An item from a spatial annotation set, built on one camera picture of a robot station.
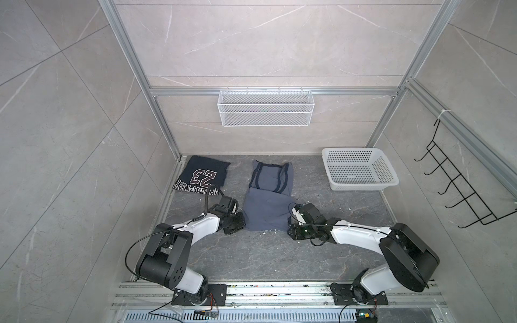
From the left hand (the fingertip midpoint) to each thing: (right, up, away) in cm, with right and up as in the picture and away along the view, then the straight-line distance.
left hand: (245, 220), depth 91 cm
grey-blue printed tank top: (+11, +8, +7) cm, 15 cm away
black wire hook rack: (+74, +10, -33) cm, 82 cm away
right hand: (+21, -4, -2) cm, 21 cm away
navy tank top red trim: (-27, +21, +16) cm, 38 cm away
